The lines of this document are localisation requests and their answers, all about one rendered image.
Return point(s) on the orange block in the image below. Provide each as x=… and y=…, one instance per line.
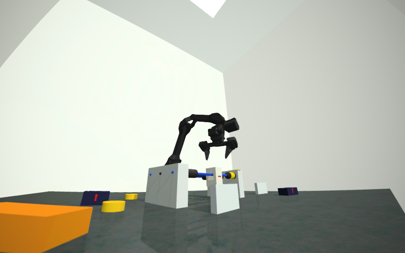
x=36, y=228

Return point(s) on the white rectangular block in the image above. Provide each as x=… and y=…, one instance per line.
x=260, y=188
x=224, y=198

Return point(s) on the yellow short cylinder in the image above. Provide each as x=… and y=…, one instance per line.
x=130, y=196
x=113, y=206

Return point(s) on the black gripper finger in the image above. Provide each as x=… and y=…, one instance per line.
x=229, y=148
x=206, y=151

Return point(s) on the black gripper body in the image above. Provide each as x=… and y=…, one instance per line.
x=218, y=142

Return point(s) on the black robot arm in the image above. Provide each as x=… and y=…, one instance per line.
x=221, y=125

